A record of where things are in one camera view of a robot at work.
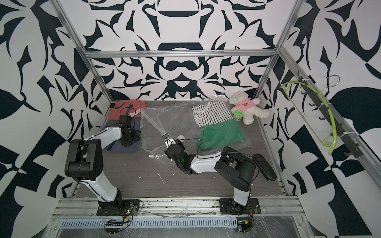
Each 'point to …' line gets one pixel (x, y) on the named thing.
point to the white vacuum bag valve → (180, 137)
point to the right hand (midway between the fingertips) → (170, 138)
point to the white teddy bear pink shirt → (248, 106)
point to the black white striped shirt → (212, 112)
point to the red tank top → (132, 107)
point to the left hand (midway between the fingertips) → (134, 137)
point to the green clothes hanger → (285, 87)
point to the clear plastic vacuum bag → (176, 118)
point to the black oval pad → (266, 170)
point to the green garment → (216, 136)
